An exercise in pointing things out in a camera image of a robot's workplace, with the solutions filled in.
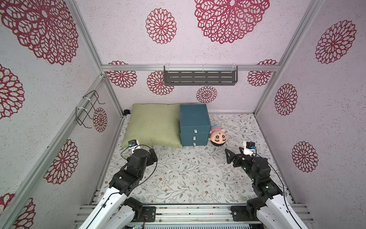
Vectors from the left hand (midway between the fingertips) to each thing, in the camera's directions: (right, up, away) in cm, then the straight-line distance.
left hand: (146, 153), depth 77 cm
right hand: (+46, +3, 0) cm, 46 cm away
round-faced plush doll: (+43, +8, +19) cm, 48 cm away
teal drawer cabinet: (+27, +15, +8) cm, 32 cm away
